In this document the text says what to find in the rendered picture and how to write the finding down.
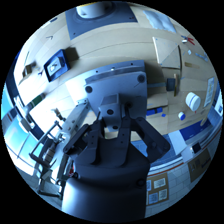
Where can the green and white tube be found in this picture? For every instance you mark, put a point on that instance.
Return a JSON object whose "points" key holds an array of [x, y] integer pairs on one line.
{"points": [[35, 100]]}

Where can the brown notice board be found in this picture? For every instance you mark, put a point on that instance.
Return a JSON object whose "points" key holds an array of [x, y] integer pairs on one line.
{"points": [[157, 189], [199, 164]]}

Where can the white cloth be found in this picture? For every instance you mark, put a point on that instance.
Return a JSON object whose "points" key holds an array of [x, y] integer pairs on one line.
{"points": [[159, 19]]}

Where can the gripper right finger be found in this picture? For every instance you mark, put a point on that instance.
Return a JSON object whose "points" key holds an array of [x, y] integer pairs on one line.
{"points": [[150, 140]]}

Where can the dark blue ribbed block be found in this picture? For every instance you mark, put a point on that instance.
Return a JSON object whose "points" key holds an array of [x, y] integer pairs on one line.
{"points": [[171, 84]]}

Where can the white printed paper sheet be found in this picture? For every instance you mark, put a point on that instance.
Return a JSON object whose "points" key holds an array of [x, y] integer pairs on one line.
{"points": [[209, 92]]}

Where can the blue bar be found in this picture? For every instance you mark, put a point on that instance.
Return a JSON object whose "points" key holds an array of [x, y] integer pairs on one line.
{"points": [[154, 111]]}

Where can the red fire extinguisher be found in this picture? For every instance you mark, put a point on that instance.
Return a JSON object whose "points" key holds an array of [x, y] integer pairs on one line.
{"points": [[71, 172]]}

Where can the small white jar blue lid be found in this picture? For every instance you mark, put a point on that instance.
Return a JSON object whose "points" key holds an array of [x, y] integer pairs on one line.
{"points": [[181, 116]]}

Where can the grey mould body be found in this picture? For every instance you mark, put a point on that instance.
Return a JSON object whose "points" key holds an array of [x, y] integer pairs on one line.
{"points": [[122, 65]]}

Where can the window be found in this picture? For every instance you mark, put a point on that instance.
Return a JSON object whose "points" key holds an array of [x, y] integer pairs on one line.
{"points": [[14, 126]]}

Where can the white cabinet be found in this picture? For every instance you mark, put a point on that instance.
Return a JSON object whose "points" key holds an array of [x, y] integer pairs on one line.
{"points": [[185, 147]]}

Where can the blue tray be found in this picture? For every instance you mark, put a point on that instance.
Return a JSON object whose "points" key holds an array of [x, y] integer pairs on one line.
{"points": [[59, 70]]}

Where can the light grey lever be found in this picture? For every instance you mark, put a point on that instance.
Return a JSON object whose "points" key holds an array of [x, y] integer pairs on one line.
{"points": [[77, 115]]}

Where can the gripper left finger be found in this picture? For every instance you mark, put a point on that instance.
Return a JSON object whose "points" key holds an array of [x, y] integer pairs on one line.
{"points": [[95, 140]]}

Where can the beige rest board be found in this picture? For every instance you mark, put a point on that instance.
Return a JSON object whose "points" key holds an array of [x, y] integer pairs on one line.
{"points": [[166, 50]]}

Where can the white jar with blue stripe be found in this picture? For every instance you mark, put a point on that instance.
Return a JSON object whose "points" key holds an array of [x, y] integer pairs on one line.
{"points": [[192, 101]]}

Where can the grey mould top half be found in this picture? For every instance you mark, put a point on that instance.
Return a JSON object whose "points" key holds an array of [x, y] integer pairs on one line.
{"points": [[113, 84]]}

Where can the grey base sheet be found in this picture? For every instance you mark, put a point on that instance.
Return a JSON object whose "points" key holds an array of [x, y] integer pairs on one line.
{"points": [[120, 17]]}

